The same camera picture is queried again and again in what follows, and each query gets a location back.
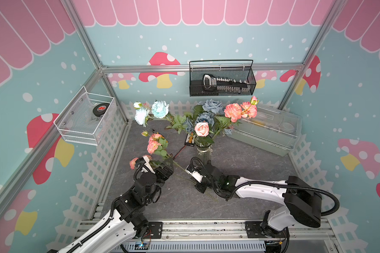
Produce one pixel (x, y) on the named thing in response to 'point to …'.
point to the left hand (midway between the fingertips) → (169, 165)
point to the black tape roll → (100, 109)
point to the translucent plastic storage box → (273, 130)
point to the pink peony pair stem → (158, 144)
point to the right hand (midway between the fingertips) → (191, 178)
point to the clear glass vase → (204, 154)
